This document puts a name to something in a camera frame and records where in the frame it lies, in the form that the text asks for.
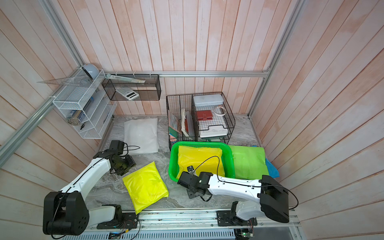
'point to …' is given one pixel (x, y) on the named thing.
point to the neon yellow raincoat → (145, 186)
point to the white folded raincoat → (141, 136)
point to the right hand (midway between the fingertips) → (193, 189)
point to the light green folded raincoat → (249, 162)
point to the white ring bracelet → (220, 115)
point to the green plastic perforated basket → (227, 152)
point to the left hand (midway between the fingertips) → (133, 167)
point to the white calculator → (128, 93)
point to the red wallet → (204, 115)
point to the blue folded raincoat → (273, 172)
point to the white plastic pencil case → (208, 100)
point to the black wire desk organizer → (183, 124)
